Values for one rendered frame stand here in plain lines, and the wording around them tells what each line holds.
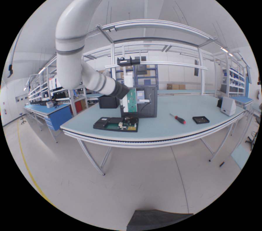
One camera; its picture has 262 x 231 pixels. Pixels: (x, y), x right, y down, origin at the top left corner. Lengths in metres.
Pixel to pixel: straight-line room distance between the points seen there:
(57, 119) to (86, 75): 1.58
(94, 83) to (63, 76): 0.10
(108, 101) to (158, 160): 1.24
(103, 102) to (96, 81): 0.56
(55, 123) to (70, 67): 1.64
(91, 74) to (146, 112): 0.43
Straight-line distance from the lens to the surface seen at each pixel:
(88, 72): 0.27
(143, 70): 2.35
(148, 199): 1.26
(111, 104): 0.77
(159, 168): 1.40
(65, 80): 0.22
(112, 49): 1.32
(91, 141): 0.51
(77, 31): 0.16
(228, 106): 0.85
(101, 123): 0.48
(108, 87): 0.29
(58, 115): 1.81
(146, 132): 0.41
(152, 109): 0.53
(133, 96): 0.49
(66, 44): 0.17
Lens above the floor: 1.25
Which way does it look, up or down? 14 degrees down
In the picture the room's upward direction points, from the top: 4 degrees counter-clockwise
